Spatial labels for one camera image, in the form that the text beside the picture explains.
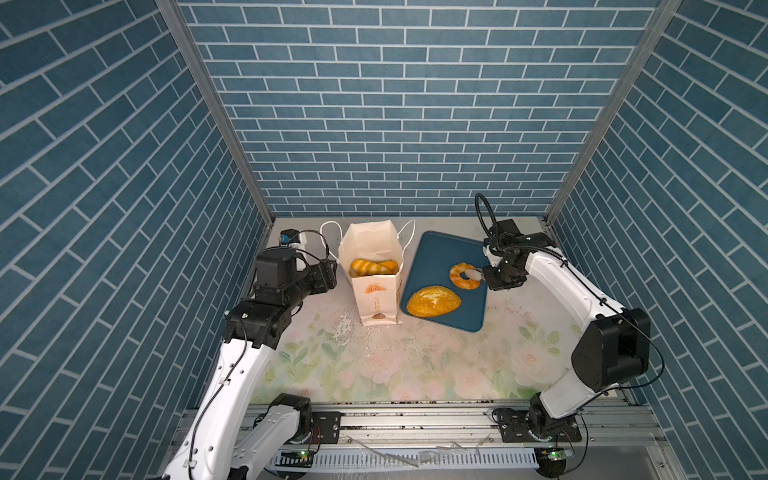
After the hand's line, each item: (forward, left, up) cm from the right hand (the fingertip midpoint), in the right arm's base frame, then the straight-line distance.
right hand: (492, 279), depth 86 cm
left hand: (-10, +44, +16) cm, 48 cm away
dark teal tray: (+15, +18, -14) cm, 27 cm away
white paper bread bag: (-10, +32, +3) cm, 34 cm away
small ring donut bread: (+5, +8, -9) cm, 13 cm away
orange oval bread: (+1, +30, +2) cm, 30 cm away
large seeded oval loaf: (-4, +17, -8) cm, 19 cm away
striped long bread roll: (0, +38, +2) cm, 38 cm away
